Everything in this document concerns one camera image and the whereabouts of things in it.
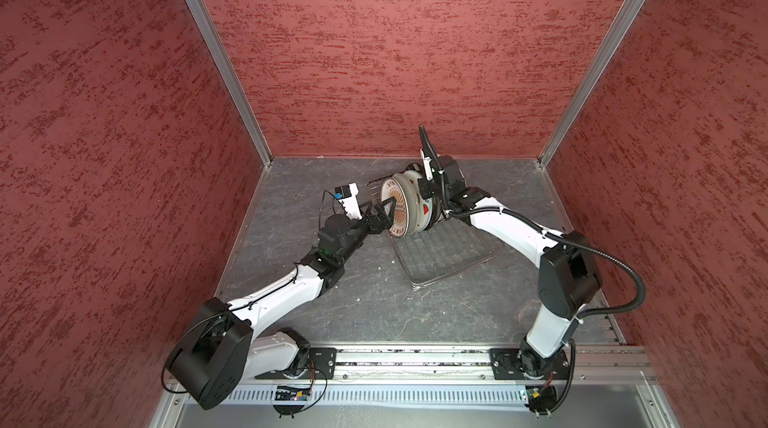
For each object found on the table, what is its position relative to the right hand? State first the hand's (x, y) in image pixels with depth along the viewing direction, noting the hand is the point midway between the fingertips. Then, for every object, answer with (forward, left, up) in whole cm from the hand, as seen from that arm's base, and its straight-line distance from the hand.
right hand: (425, 177), depth 89 cm
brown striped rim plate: (+1, +10, -6) cm, 12 cm away
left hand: (-12, +12, +2) cm, 17 cm away
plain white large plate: (0, +5, -2) cm, 5 cm away
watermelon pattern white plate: (-7, 0, -7) cm, 10 cm away
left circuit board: (-51, +38, -22) cm, 68 cm away
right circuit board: (-54, -25, -22) cm, 64 cm away
